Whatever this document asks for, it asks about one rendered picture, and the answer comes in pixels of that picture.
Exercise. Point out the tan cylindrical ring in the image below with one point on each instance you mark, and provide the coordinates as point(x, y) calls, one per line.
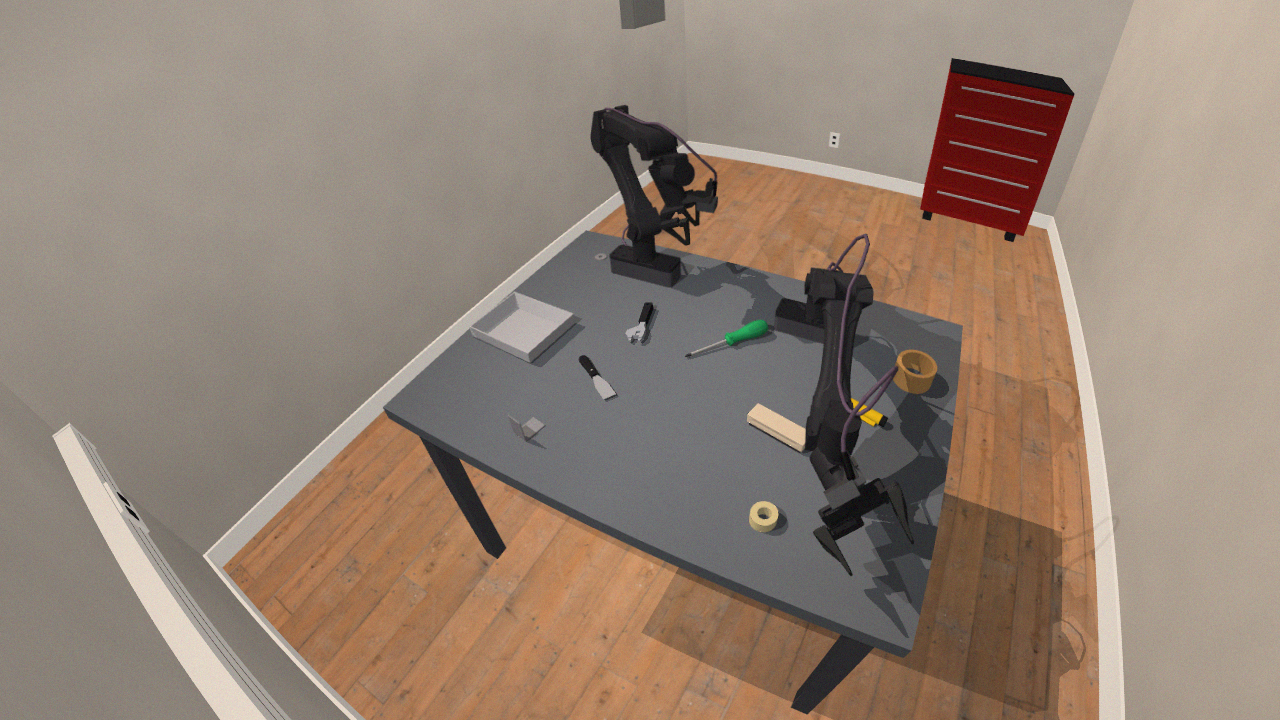
point(763, 525)

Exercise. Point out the tan rectangular block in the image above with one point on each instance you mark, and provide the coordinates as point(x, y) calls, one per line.
point(777, 427)

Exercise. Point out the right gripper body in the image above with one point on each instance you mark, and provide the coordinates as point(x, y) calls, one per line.
point(676, 199)

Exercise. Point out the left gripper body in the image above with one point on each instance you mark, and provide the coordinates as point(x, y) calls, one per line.
point(845, 519)

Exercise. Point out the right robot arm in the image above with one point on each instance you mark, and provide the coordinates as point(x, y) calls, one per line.
point(671, 167)

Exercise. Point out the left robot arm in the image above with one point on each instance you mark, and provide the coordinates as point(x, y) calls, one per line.
point(840, 323)

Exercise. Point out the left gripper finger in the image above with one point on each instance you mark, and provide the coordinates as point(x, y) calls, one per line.
point(826, 540)
point(896, 498)

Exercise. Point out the green-handled screwdriver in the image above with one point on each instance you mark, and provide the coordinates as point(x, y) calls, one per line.
point(752, 330)

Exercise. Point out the black-handled putty knife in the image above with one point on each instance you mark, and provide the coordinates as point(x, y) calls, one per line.
point(602, 386)

